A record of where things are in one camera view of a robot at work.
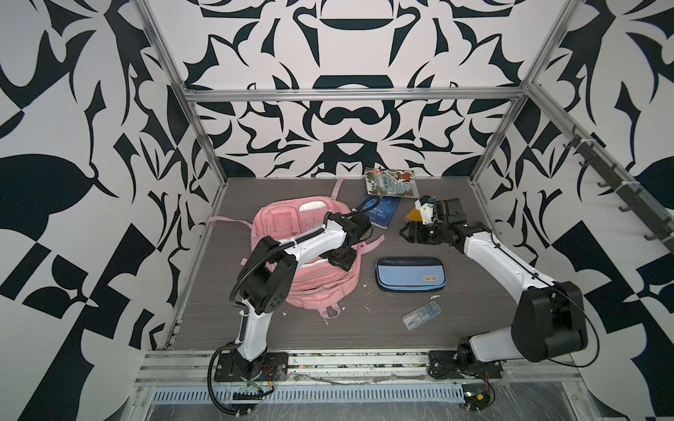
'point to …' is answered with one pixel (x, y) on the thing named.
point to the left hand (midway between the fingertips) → (339, 255)
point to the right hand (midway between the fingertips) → (409, 229)
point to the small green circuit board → (476, 396)
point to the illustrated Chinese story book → (391, 182)
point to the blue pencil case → (405, 274)
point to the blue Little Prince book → (380, 209)
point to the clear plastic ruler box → (421, 314)
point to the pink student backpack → (319, 280)
